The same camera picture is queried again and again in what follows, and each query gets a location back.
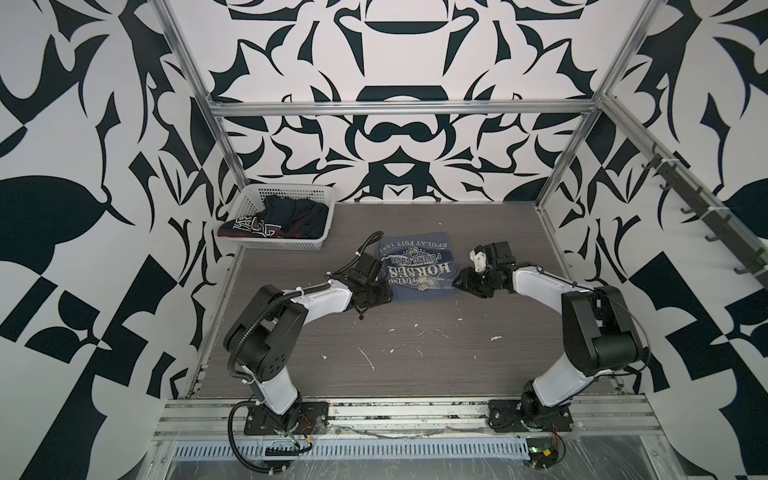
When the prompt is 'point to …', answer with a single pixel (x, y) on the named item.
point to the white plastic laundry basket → (246, 199)
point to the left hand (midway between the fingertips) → (393, 289)
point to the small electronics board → (543, 452)
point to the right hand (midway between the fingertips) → (460, 281)
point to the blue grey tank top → (417, 266)
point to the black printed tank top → (281, 218)
